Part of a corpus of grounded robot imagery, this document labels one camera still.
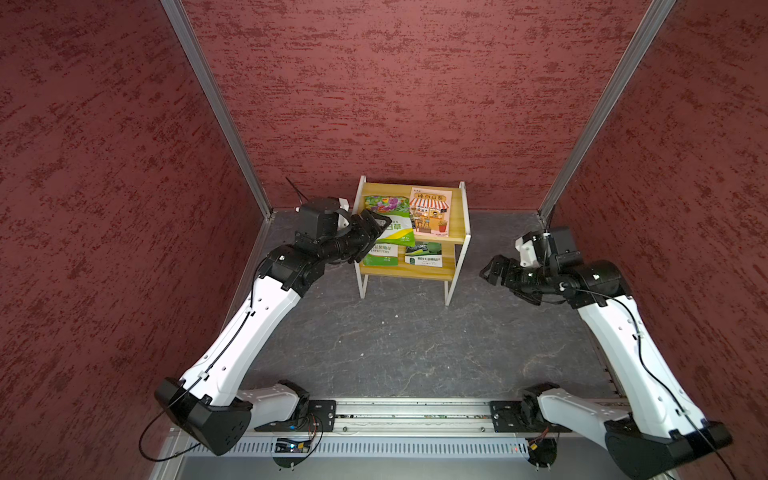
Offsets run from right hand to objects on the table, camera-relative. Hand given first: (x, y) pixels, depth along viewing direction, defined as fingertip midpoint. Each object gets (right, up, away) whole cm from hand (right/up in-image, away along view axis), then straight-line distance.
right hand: (492, 287), depth 70 cm
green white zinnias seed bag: (-23, +19, +6) cm, 30 cm away
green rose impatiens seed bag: (-27, +7, +17) cm, 33 cm away
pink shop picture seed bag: (-14, +19, +6) cm, 24 cm away
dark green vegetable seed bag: (-14, +7, +18) cm, 24 cm away
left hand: (-26, +12, -3) cm, 29 cm away
